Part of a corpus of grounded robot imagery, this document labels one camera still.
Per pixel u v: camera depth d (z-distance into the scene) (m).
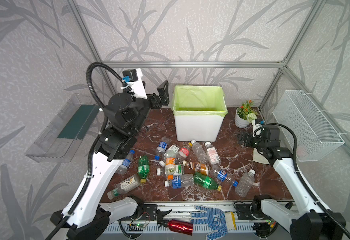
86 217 0.35
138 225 0.71
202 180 0.84
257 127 0.70
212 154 0.90
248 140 0.71
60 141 0.63
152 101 0.47
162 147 0.93
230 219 0.71
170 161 0.82
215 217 0.72
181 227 0.66
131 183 0.78
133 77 0.40
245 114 0.99
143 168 0.86
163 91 0.46
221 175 0.81
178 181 0.79
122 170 0.84
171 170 0.81
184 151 0.91
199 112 0.77
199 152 0.93
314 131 0.62
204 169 0.83
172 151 0.92
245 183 0.79
